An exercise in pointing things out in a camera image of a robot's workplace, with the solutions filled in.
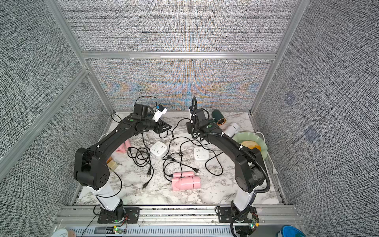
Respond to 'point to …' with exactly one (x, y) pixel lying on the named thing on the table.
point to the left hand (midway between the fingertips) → (171, 124)
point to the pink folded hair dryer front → (188, 180)
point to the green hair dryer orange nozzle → (221, 121)
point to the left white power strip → (158, 149)
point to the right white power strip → (201, 154)
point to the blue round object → (288, 230)
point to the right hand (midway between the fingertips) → (190, 119)
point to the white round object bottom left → (60, 232)
